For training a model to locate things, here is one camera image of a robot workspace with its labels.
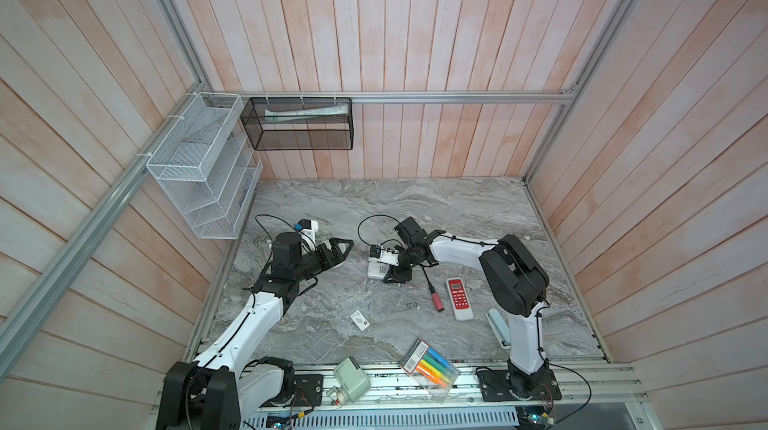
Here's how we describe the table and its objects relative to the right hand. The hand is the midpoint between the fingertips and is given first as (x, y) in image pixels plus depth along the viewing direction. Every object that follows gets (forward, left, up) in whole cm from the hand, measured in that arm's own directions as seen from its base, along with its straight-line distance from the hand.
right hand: (387, 268), depth 96 cm
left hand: (-4, +12, +16) cm, 20 cm away
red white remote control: (-10, -22, +1) cm, 24 cm away
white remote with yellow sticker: (-2, +3, +4) cm, 5 cm away
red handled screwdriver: (-10, -15, +1) cm, 19 cm away
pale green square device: (-33, +8, +6) cm, 35 cm away
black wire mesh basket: (+43, +32, +26) cm, 60 cm away
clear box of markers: (-29, -12, +1) cm, 32 cm away
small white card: (-18, +7, +2) cm, 19 cm away
